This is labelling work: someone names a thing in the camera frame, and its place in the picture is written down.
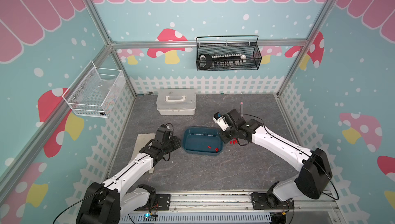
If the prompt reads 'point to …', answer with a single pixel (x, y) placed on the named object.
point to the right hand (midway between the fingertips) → (221, 133)
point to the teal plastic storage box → (205, 141)
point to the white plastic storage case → (176, 101)
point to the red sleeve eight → (209, 147)
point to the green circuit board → (148, 217)
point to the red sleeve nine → (217, 149)
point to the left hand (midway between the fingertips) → (180, 143)
